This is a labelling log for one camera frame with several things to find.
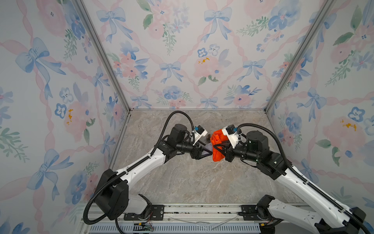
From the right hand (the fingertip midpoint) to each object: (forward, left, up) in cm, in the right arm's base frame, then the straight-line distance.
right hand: (217, 144), depth 68 cm
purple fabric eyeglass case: (+1, +4, -3) cm, 5 cm away
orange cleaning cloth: (0, 0, +5) cm, 5 cm away
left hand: (0, +3, -5) cm, 6 cm away
